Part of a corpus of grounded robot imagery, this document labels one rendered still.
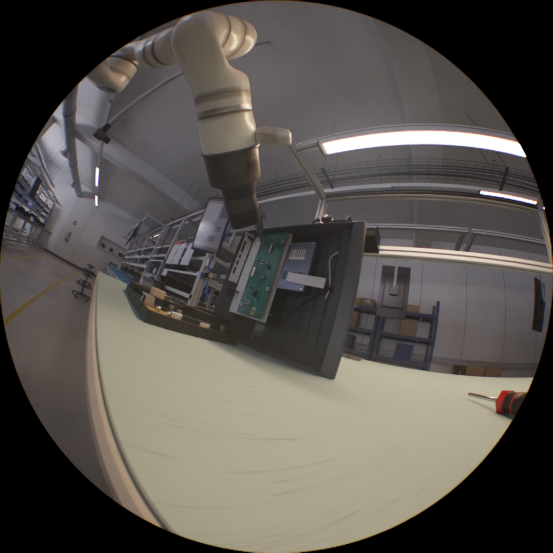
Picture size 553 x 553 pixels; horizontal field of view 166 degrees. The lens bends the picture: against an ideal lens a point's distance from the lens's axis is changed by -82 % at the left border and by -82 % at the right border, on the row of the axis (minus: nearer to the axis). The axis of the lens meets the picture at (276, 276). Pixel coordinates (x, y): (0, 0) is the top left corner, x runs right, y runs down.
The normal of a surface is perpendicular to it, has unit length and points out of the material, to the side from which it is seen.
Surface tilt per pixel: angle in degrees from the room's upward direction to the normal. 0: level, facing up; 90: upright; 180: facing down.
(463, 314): 90
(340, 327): 90
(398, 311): 98
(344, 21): 180
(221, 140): 150
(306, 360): 90
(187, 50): 172
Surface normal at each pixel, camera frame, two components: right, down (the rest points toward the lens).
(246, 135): 0.77, 0.46
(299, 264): -0.55, -0.38
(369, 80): -0.29, 0.92
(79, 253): 0.79, 0.08
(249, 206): 0.31, 0.44
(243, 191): 0.35, 0.82
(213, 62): 0.07, 0.88
